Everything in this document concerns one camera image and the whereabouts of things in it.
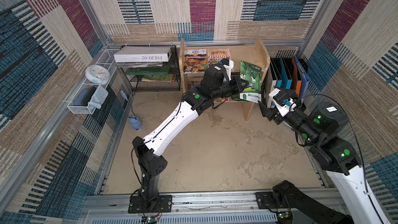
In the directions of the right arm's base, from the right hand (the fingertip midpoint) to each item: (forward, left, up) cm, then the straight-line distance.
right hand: (270, 90), depth 56 cm
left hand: (+8, +5, -3) cm, 10 cm away
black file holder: (+43, -40, -20) cm, 62 cm away
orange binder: (+23, -27, -20) cm, 40 cm away
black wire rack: (+40, +55, -26) cm, 73 cm away
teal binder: (+37, -19, -17) cm, 45 cm away
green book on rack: (+36, +57, -19) cm, 70 cm away
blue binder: (+26, -31, -17) cm, 44 cm away
